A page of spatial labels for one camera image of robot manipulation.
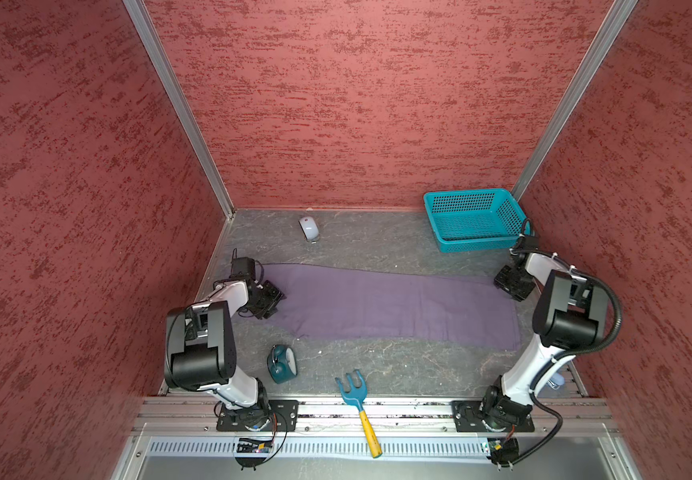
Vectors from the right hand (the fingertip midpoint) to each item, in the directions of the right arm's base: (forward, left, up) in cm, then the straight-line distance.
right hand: (503, 291), depth 96 cm
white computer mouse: (+25, +65, +5) cm, 69 cm away
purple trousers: (-3, +43, 0) cm, 44 cm away
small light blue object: (-27, -4, +1) cm, 28 cm away
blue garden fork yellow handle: (-30, +49, +1) cm, 57 cm away
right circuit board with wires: (-42, +13, -4) cm, 44 cm away
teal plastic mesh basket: (+34, -1, -2) cm, 34 cm away
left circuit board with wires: (-39, +76, -4) cm, 85 cm away
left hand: (-2, +72, 0) cm, 72 cm away
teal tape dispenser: (-22, +68, +6) cm, 72 cm away
